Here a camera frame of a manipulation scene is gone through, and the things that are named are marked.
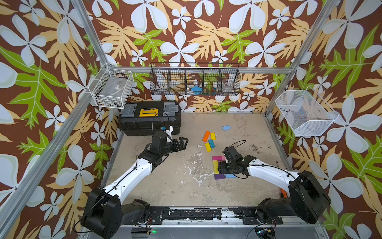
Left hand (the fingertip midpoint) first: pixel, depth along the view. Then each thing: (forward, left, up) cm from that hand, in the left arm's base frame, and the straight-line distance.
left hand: (183, 139), depth 82 cm
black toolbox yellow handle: (+18, +27, -3) cm, 32 cm away
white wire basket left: (+26, +43, +15) cm, 52 cm away
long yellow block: (-9, -20, -18) cm, 28 cm away
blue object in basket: (+33, -8, +8) cm, 35 cm away
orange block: (+15, -16, -18) cm, 28 cm away
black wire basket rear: (+41, -7, +12) cm, 43 cm away
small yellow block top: (+15, -20, -17) cm, 30 cm away
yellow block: (+5, -17, -17) cm, 25 cm away
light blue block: (+24, -32, -20) cm, 44 cm away
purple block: (-15, -21, -17) cm, 31 cm away
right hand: (-10, -23, -16) cm, 30 cm away
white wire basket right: (+13, -70, +9) cm, 71 cm away
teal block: (+8, -19, -19) cm, 28 cm away
